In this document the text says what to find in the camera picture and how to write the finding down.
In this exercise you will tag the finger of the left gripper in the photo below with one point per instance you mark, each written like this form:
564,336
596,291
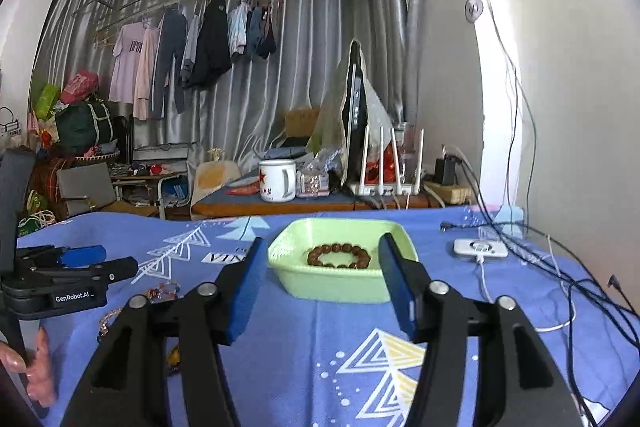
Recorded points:
82,256
107,272

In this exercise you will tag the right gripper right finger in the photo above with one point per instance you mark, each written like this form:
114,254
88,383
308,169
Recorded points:
518,382

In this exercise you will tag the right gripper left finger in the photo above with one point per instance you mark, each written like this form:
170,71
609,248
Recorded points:
125,382

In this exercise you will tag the left hand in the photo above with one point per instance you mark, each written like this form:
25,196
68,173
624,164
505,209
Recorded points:
40,380

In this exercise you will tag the grey box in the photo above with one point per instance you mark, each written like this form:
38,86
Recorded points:
85,189

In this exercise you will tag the small cluttered low table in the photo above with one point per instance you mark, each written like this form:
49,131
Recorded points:
150,189

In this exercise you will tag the white round-button remote device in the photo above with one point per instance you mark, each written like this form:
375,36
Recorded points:
476,248

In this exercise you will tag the dark green duffel bag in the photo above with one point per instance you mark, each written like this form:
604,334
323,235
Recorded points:
83,125

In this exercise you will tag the wooden side desk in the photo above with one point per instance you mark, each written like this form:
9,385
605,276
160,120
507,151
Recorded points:
223,204

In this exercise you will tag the green shopping bag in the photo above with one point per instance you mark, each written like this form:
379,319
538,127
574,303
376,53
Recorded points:
48,97

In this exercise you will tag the red envelope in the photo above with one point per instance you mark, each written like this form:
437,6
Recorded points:
244,190

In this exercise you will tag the red pink bag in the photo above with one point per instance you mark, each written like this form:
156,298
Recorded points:
79,87

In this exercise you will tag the blue patterned tablecloth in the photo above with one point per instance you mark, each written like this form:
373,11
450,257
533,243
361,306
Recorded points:
308,363

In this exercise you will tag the green plastic tray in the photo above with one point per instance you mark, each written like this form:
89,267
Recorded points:
335,260

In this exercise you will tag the white enamel star mug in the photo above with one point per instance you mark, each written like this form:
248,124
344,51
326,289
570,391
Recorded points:
277,180

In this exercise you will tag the black power adapter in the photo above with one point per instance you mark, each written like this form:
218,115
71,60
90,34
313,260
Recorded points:
445,173

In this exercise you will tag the light pink garment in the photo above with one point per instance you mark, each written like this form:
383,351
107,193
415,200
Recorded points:
145,72

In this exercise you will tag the white wifi router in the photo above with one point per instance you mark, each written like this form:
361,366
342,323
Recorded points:
383,177

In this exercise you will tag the pink t-shirt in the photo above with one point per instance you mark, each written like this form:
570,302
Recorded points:
126,55

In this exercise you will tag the clear plastic snack bag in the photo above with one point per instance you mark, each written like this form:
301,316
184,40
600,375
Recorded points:
317,174

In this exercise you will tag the blue jeans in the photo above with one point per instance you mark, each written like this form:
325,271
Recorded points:
169,57

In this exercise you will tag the black hanging jacket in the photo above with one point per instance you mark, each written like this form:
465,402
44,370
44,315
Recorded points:
212,56

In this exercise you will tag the cardboard box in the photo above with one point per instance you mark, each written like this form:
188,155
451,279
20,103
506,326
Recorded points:
300,123

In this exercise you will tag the monitor under dotted cloth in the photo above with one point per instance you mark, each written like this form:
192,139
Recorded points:
352,122

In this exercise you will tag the white blue hanging shirt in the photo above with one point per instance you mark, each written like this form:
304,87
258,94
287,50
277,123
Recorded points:
237,37

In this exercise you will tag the grey curtain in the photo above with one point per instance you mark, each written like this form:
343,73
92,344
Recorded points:
243,112

